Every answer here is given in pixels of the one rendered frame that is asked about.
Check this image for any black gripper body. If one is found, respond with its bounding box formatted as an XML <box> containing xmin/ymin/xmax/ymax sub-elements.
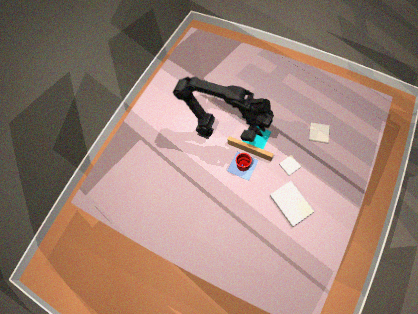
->
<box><xmin>240</xmin><ymin>113</ymin><xmax>259</xmax><ymax>142</ymax></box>

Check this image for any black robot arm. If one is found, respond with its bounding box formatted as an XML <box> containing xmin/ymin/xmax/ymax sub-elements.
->
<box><xmin>173</xmin><ymin>76</ymin><xmax>274</xmax><ymax>139</ymax></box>

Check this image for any white flat rectangular slab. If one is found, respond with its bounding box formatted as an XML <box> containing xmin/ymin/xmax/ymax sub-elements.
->
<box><xmin>279</xmin><ymin>156</ymin><xmax>301</xmax><ymax>176</ymax></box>

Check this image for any cream flat block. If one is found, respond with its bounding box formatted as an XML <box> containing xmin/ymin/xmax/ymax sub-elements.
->
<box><xmin>270</xmin><ymin>181</ymin><xmax>314</xmax><ymax>227</ymax></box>

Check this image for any tan wooden bar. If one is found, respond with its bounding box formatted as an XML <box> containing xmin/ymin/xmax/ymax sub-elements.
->
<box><xmin>227</xmin><ymin>136</ymin><xmax>273</xmax><ymax>162</ymax></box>

